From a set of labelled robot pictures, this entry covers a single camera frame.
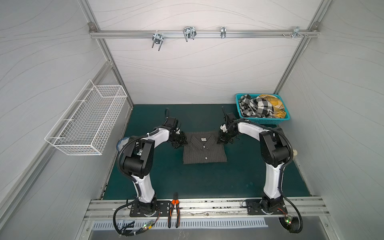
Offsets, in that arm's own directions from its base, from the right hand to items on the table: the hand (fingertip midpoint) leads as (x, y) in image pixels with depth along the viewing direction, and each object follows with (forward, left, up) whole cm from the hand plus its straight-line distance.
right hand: (219, 138), depth 97 cm
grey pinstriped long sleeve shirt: (-7, +11, +1) cm, 13 cm away
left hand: (-4, +19, +2) cm, 19 cm away
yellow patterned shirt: (+21, -42, +6) cm, 48 cm away
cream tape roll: (-12, -41, +7) cm, 43 cm away
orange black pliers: (-38, +24, -1) cm, 45 cm away
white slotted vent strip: (-47, +18, -2) cm, 50 cm away
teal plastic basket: (+15, -32, +2) cm, 35 cm away
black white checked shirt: (+22, -25, +8) cm, 34 cm away
